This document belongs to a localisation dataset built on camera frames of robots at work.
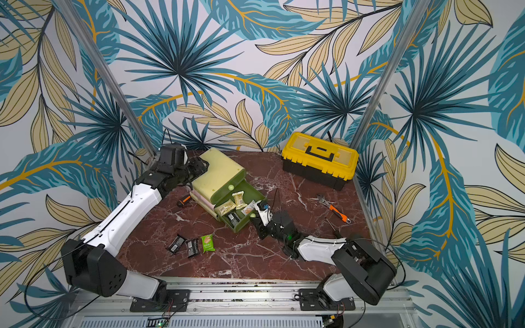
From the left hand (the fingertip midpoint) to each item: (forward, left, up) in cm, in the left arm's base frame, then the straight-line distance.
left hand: (205, 168), depth 81 cm
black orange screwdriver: (-4, +15, -22) cm, 27 cm away
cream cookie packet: (-9, -7, -16) cm, 19 cm away
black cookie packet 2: (-22, +13, -24) cm, 36 cm away
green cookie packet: (-21, 0, -24) cm, 32 cm away
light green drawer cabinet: (+2, -6, -3) cm, 7 cm away
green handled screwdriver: (-16, -56, -24) cm, 63 cm away
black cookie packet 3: (-23, +5, -24) cm, 33 cm away
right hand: (-12, -19, -15) cm, 28 cm away
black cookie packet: (-14, -11, -16) cm, 24 cm away
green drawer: (-2, -12, -9) cm, 15 cm away
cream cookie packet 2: (-6, -13, -15) cm, 21 cm away
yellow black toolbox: (+14, -49, -8) cm, 52 cm away
